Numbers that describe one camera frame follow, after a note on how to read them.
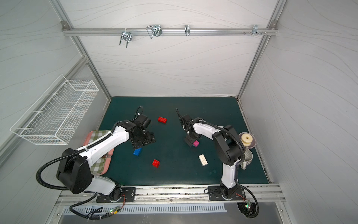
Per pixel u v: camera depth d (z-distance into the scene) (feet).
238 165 1.71
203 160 2.77
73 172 1.36
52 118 2.20
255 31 2.51
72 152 1.44
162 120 3.42
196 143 2.95
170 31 2.57
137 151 2.89
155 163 2.68
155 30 2.51
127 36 2.60
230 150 1.63
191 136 2.70
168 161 2.85
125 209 2.31
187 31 2.56
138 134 2.06
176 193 2.47
